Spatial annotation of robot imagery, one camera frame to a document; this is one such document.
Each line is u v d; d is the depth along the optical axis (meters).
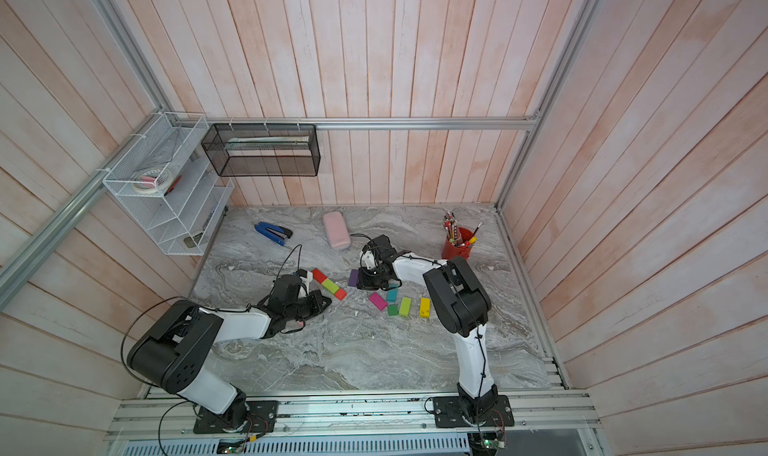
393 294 0.95
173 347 0.46
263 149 0.97
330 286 0.98
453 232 0.93
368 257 0.93
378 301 0.94
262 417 0.73
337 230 1.11
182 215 0.78
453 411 0.73
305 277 0.88
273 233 1.11
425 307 0.93
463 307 0.54
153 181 0.74
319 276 0.99
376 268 0.87
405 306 0.92
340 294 0.95
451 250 0.96
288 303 0.75
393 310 0.92
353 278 1.01
